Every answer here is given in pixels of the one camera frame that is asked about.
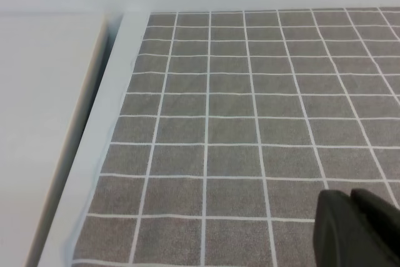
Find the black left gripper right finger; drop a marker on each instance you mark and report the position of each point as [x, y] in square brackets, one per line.
[382, 216]

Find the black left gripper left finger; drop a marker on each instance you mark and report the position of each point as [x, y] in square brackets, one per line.
[342, 235]

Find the grey checked tablecloth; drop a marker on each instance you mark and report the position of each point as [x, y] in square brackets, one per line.
[232, 124]

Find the white side table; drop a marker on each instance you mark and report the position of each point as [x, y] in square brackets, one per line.
[50, 65]

